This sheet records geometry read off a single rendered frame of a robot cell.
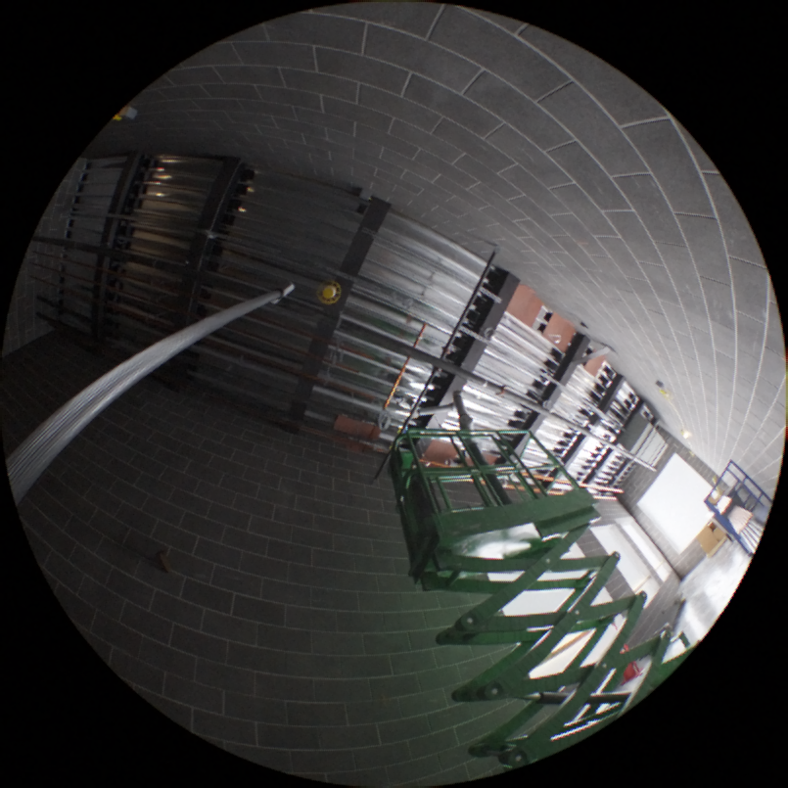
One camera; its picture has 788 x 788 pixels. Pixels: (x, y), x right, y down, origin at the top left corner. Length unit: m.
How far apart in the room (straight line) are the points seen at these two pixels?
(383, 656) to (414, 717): 0.62
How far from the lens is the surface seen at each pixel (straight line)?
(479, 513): 1.81
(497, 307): 3.48
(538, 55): 1.00
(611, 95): 1.01
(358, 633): 2.41
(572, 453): 6.39
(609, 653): 1.99
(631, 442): 6.77
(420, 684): 2.55
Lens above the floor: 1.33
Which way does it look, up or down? 61 degrees up
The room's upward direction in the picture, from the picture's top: 20 degrees counter-clockwise
